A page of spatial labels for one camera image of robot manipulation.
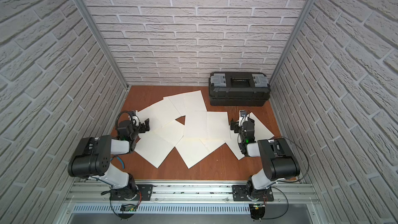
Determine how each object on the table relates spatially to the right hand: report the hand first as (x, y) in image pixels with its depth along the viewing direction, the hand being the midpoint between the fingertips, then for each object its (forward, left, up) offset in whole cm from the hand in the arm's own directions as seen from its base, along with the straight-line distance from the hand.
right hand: (242, 118), depth 94 cm
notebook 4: (-15, +32, -7) cm, 36 cm away
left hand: (+5, +63, +1) cm, 63 cm away
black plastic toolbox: (+17, +3, +9) cm, 19 cm away
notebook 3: (-12, +53, -5) cm, 55 cm away
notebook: (+12, +54, -6) cm, 56 cm away
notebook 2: (0, +22, -5) cm, 23 cm away
